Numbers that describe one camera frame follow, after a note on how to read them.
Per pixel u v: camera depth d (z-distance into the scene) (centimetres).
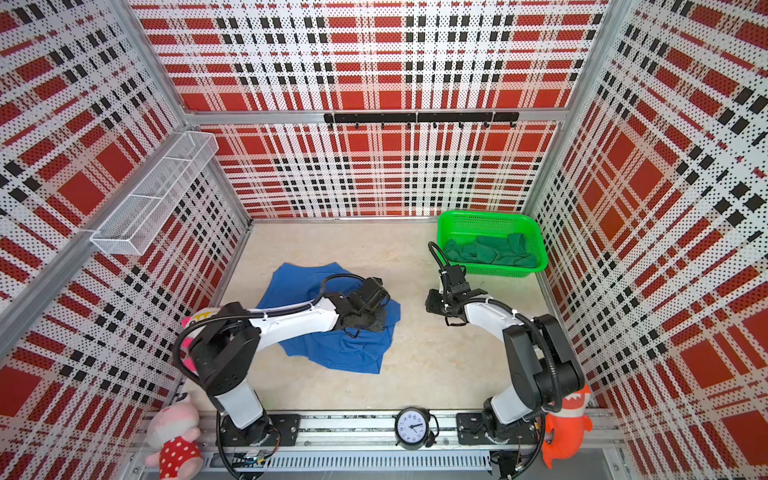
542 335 44
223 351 46
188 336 45
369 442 73
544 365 41
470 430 72
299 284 101
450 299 80
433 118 89
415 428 72
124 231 68
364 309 69
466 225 112
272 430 73
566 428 69
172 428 71
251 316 49
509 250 109
